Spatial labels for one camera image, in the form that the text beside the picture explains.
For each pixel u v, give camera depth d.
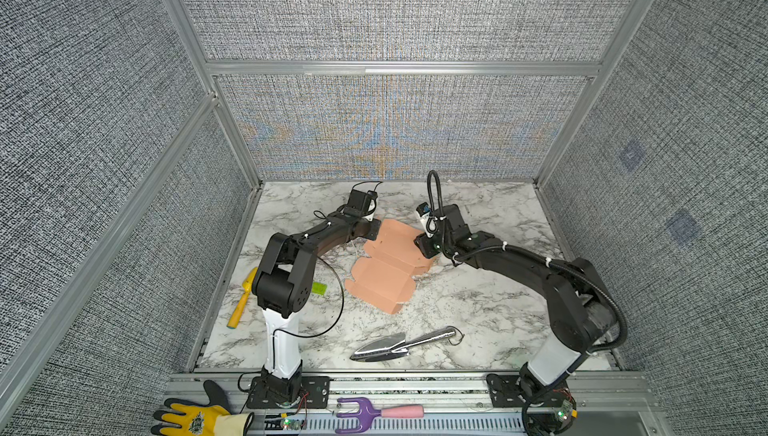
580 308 0.47
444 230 0.70
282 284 0.52
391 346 0.80
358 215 0.78
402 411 0.71
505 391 0.73
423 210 0.80
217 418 0.66
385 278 0.93
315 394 0.73
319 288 0.90
